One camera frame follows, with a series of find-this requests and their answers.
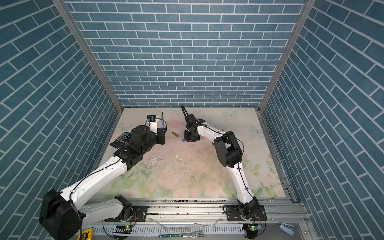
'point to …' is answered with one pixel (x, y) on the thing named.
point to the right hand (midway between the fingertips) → (185, 138)
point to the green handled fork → (194, 234)
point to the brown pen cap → (175, 134)
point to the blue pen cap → (183, 140)
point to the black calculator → (123, 140)
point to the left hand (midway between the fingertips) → (166, 128)
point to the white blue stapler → (287, 228)
